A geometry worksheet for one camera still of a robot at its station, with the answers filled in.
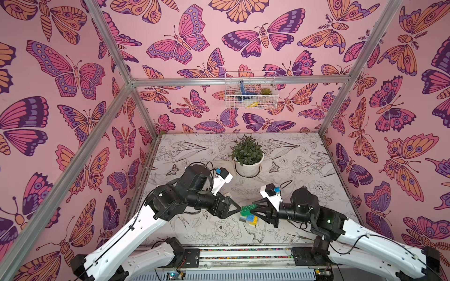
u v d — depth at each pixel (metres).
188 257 0.74
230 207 0.54
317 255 0.64
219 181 0.56
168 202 0.43
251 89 0.94
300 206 0.51
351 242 0.47
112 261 0.38
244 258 0.75
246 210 0.65
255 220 0.80
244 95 0.93
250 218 0.80
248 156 0.88
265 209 0.59
